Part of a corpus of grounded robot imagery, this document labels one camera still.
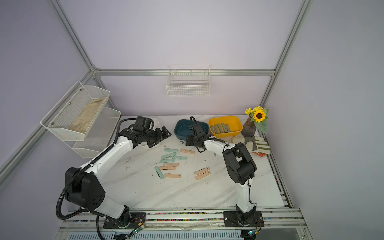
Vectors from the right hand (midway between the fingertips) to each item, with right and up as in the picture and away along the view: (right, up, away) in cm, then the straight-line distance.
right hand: (187, 141), depth 98 cm
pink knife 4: (+10, -18, -7) cm, 21 cm away
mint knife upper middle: (-12, -10, +1) cm, 16 cm away
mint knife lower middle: (-13, -13, -2) cm, 18 cm away
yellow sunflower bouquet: (+44, +16, -9) cm, 48 cm away
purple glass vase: (+44, +8, +9) cm, 46 cm away
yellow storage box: (+36, +13, +17) cm, 42 cm away
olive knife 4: (+27, +9, +14) cm, 32 cm away
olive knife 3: (+25, +8, +14) cm, 30 cm away
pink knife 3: (-11, -20, -9) cm, 24 cm away
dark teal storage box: (-4, +9, +14) cm, 17 cm away
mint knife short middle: (-5, -11, -2) cm, 12 cm away
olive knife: (+19, +9, +14) cm, 25 cm away
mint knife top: (-11, -7, +4) cm, 14 cm away
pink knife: (-10, -15, -4) cm, 18 cm away
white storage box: (-14, +10, -28) cm, 33 cm away
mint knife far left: (-17, -19, -8) cm, 27 cm away
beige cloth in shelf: (-53, +14, -19) cm, 58 cm away
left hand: (-12, +2, -13) cm, 18 cm away
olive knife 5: (+31, +9, +15) cm, 35 cm away
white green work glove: (+51, -3, +1) cm, 51 cm away
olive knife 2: (+21, +8, +14) cm, 27 cm away
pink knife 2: (-12, -16, -6) cm, 21 cm away
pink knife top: (0, -7, +2) cm, 7 cm away
